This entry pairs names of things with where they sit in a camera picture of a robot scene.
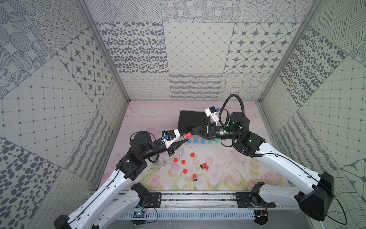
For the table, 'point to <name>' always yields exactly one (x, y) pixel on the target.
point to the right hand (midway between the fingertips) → (193, 133)
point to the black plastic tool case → (191, 119)
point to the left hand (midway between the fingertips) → (188, 137)
